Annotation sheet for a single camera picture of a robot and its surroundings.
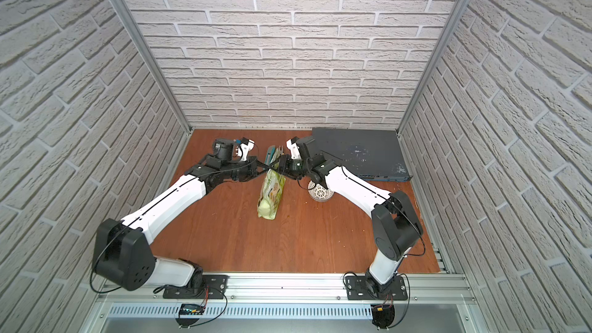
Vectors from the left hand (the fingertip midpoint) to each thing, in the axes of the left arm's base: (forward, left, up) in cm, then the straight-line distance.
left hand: (268, 161), depth 80 cm
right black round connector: (-44, -37, -21) cm, 61 cm away
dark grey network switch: (+17, -44, -17) cm, 50 cm away
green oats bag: (-9, -1, -8) cm, 12 cm away
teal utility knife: (+20, +3, -21) cm, 29 cm away
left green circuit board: (-41, +23, -25) cm, 53 cm away
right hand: (-4, +1, -2) cm, 4 cm away
